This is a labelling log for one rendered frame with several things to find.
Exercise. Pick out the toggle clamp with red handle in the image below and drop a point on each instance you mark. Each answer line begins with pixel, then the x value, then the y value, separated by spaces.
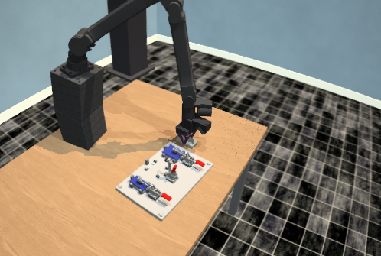
pixel 188 160

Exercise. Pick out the blue rectangular block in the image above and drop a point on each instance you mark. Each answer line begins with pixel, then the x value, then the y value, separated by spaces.
pixel 137 185

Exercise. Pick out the blue flat plate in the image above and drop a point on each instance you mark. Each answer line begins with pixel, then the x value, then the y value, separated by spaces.
pixel 170 153

